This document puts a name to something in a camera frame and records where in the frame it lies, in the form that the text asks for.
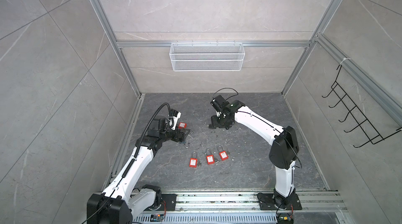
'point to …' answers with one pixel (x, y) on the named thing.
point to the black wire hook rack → (372, 135)
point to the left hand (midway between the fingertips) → (182, 125)
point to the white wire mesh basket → (207, 56)
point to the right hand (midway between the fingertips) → (215, 124)
